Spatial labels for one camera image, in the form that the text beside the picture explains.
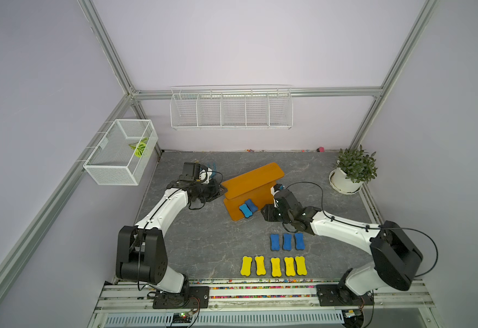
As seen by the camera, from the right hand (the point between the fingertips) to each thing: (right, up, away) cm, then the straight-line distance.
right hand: (263, 209), depth 87 cm
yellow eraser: (-7, -21, -8) cm, 23 cm away
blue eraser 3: (+10, -13, 0) cm, 17 cm away
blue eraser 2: (+5, -14, 0) cm, 15 cm away
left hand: (-16, +8, -2) cm, 18 cm away
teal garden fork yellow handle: (-26, +17, +26) cm, 41 cm away
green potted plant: (+41, +19, +1) cm, 45 cm away
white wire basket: (-59, +20, -8) cm, 63 cm away
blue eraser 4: (+15, -14, 0) cm, 21 cm away
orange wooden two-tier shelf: (-3, +10, +2) cm, 11 cm away
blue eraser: (-5, 0, +8) cm, 10 cm away
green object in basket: (-50, +26, -5) cm, 57 cm away
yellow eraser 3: (+4, -21, -8) cm, 23 cm away
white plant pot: (+41, +10, +14) cm, 44 cm away
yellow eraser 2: (-2, -21, -8) cm, 23 cm away
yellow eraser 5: (+14, -21, -7) cm, 26 cm away
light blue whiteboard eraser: (-8, -2, +7) cm, 11 cm away
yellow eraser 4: (+10, -22, -8) cm, 26 cm away
